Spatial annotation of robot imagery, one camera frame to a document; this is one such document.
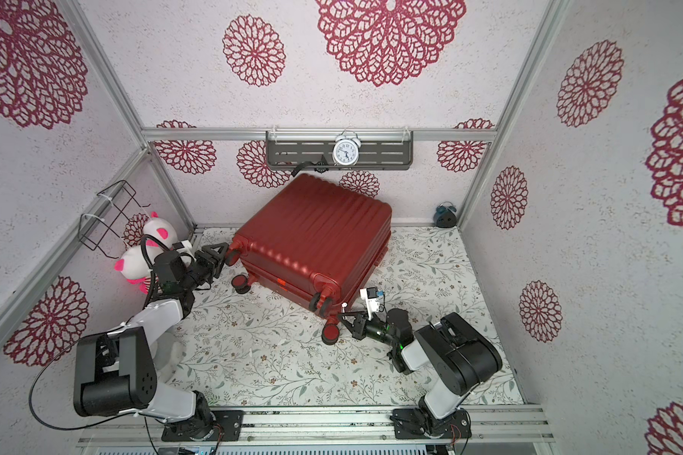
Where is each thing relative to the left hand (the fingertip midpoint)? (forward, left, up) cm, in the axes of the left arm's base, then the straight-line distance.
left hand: (230, 249), depth 88 cm
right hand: (-18, -34, -9) cm, 39 cm away
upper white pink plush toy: (+7, +24, 0) cm, 25 cm away
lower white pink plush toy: (-7, +26, 0) cm, 27 cm away
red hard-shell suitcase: (+1, -28, +3) cm, 28 cm away
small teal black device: (+31, -79, -17) cm, 86 cm away
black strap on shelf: (+24, -28, +13) cm, 39 cm away
